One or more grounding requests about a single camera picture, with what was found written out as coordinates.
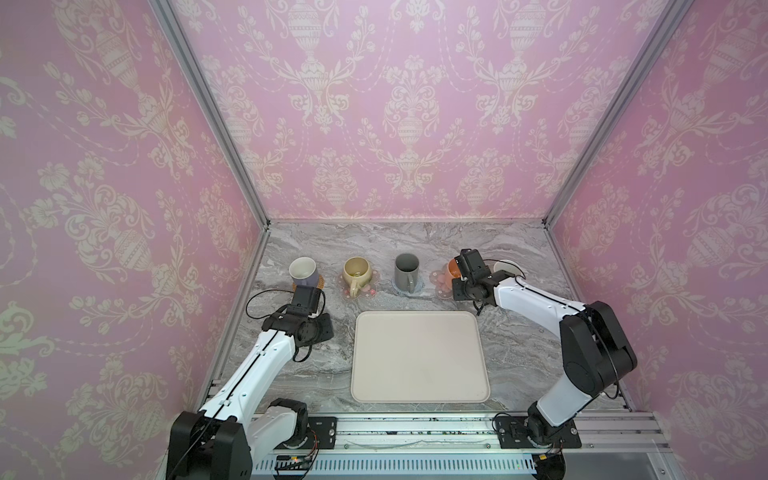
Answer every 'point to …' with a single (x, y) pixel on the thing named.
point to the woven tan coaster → (320, 284)
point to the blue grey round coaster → (419, 287)
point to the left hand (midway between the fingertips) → (327, 330)
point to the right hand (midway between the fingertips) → (462, 286)
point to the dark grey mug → (406, 272)
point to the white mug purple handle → (304, 271)
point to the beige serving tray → (418, 356)
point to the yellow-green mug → (357, 272)
